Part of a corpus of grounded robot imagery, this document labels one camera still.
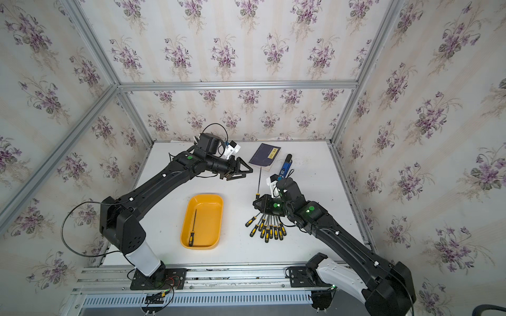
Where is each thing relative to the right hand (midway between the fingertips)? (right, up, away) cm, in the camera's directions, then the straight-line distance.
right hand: (256, 204), depth 74 cm
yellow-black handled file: (-28, -17, +8) cm, 33 cm away
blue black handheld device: (+17, +14, +35) cm, 41 cm away
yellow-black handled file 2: (+1, +4, +1) cm, 4 cm away
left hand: (-2, +12, -1) cm, 12 cm away
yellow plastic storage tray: (-23, -6, +17) cm, 29 cm away
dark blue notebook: (+5, +19, +38) cm, 42 cm away
